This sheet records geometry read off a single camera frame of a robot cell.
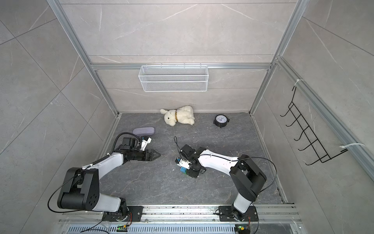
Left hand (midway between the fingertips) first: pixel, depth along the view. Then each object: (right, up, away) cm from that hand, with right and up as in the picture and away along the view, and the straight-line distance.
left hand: (156, 153), depth 89 cm
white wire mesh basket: (+9, +50, +12) cm, 53 cm away
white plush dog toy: (+17, +25, +18) cm, 35 cm away
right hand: (+23, -10, -2) cm, 26 cm away
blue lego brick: (+17, -9, -3) cm, 19 cm away
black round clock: (+45, +21, +22) cm, 55 cm away
